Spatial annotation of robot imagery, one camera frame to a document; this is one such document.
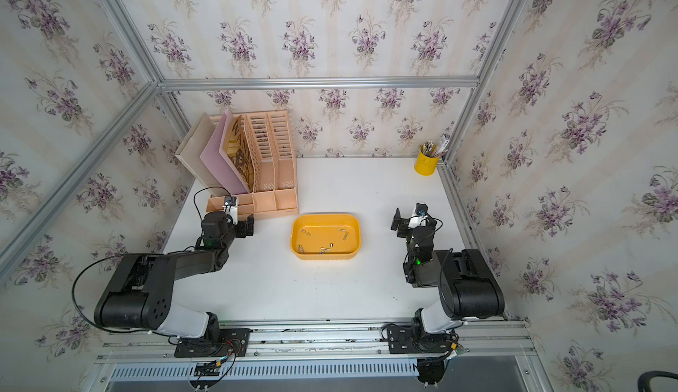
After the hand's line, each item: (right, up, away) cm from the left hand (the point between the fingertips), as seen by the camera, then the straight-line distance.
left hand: (240, 214), depth 93 cm
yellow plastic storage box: (+31, -9, +3) cm, 32 cm away
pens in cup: (+71, +25, +8) cm, 76 cm away
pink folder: (-4, +15, -4) cm, 16 cm away
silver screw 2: (+22, -12, -1) cm, 25 cm away
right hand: (+62, +2, -3) cm, 62 cm away
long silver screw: (+31, -12, -1) cm, 33 cm away
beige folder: (-12, +23, -9) cm, 27 cm away
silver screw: (+24, -8, +2) cm, 25 cm away
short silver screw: (+33, -11, -1) cm, 35 cm away
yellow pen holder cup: (+72, +19, +16) cm, 77 cm away
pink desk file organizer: (+1, +26, +19) cm, 32 cm away
